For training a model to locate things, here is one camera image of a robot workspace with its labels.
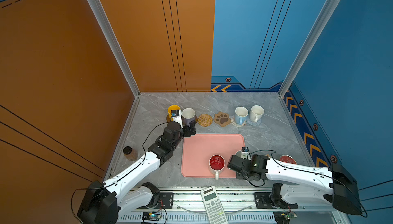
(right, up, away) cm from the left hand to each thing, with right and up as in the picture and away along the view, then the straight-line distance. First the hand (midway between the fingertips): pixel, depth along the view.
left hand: (188, 119), depth 80 cm
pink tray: (+4, -20, +14) cm, 25 cm away
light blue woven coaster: (+41, -4, +22) cm, 47 cm away
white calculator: (+13, -41, -10) cm, 44 cm away
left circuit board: (-17, -44, -9) cm, 48 cm away
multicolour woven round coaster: (+28, -2, +23) cm, 36 cm away
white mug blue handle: (+33, +2, +19) cm, 38 cm away
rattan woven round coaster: (+10, -2, +23) cm, 25 cm away
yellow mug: (-12, +6, +19) cm, 24 cm away
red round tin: (+54, -22, +3) cm, 59 cm away
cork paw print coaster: (+22, -2, +25) cm, 33 cm away
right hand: (+26, -28, -3) cm, 38 cm away
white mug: (+42, +3, +16) cm, 45 cm away
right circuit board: (+45, -45, -10) cm, 64 cm away
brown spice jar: (-31, -18, +1) cm, 36 cm away
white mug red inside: (+15, -24, +2) cm, 29 cm away
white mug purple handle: (-2, 0, +22) cm, 23 cm away
